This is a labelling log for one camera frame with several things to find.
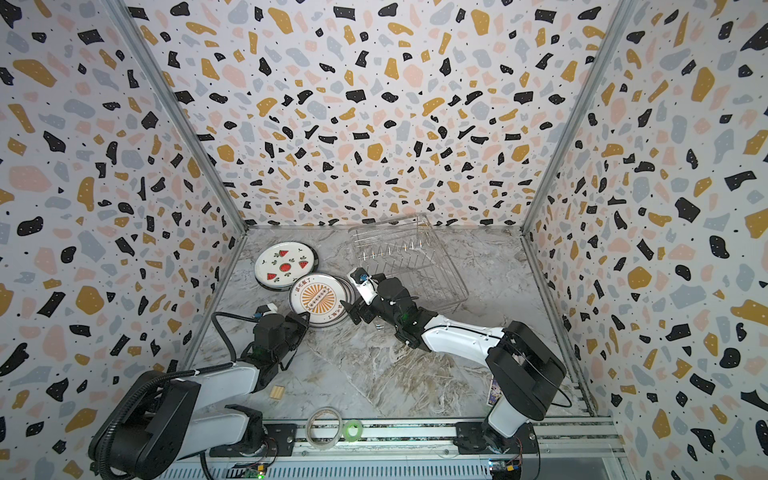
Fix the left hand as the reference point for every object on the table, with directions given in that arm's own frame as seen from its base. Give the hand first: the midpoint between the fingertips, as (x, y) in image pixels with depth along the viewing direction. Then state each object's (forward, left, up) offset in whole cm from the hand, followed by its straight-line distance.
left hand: (312, 308), depth 88 cm
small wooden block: (-21, +7, -7) cm, 24 cm away
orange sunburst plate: (+8, -9, -5) cm, 13 cm away
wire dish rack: (+25, -29, -3) cm, 39 cm away
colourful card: (-23, -51, -7) cm, 56 cm away
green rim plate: (-2, -8, -7) cm, 11 cm away
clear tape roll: (-30, -2, -9) cm, 32 cm away
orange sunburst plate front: (+6, -1, -4) cm, 7 cm away
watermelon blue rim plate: (+21, +16, -7) cm, 28 cm away
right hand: (0, -12, +11) cm, 17 cm away
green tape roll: (-31, -15, -9) cm, 35 cm away
